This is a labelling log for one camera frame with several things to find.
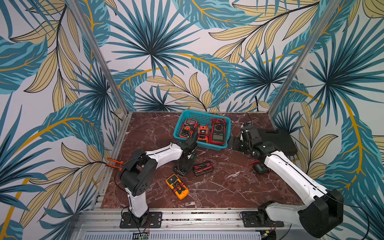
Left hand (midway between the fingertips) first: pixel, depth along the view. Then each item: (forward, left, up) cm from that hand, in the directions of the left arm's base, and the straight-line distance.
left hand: (182, 166), depth 90 cm
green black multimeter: (-2, -3, +8) cm, 9 cm away
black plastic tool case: (+19, -65, +4) cm, 68 cm away
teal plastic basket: (+35, -13, +6) cm, 37 cm away
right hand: (+8, -29, +16) cm, 34 cm away
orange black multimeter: (+23, -3, +8) cm, 24 cm away
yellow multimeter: (-14, +1, +2) cm, 14 cm away
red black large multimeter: (+19, -22, +8) cm, 30 cm away
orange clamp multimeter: (+21, -13, +3) cm, 25 cm away
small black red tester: (-2, -12, +2) cm, 12 cm away
